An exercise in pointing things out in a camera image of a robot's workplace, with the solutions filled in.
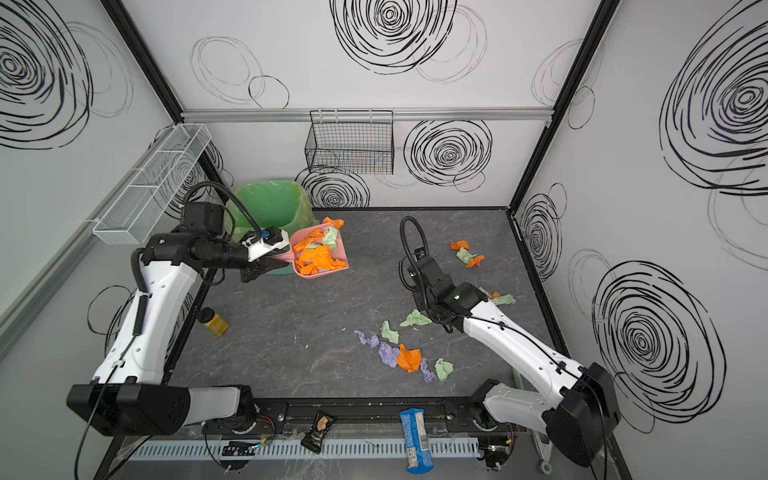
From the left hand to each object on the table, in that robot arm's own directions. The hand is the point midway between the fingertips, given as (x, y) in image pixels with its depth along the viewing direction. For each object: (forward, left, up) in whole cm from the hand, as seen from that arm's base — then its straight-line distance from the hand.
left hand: (282, 253), depth 72 cm
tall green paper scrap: (+4, -12, +2) cm, 12 cm away
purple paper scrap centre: (-15, -26, -27) cm, 40 cm away
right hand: (-1, -35, -13) cm, 38 cm away
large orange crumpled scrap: (-2, -9, +1) cm, 10 cm away
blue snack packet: (-38, -34, -26) cm, 57 cm away
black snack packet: (-32, -11, -26) cm, 43 cm away
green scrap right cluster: (+20, -52, -27) cm, 62 cm away
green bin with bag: (+26, +12, -10) cm, 30 cm away
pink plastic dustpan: (+1, -14, 0) cm, 14 cm away
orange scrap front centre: (-16, -32, -27) cm, 45 cm away
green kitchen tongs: (-34, -63, -26) cm, 77 cm away
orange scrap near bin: (+1, -5, +2) cm, 6 cm away
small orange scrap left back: (+9, -12, +2) cm, 15 cm away
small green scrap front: (-18, -41, -27) cm, 52 cm away
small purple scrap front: (-20, -37, -27) cm, 50 cm away
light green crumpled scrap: (-4, -34, -26) cm, 43 cm away
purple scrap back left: (-11, -22, -26) cm, 36 cm away
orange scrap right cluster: (+18, -55, -26) cm, 64 cm away
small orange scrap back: (+26, -51, -28) cm, 63 cm away
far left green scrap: (-8, -26, -27) cm, 38 cm away
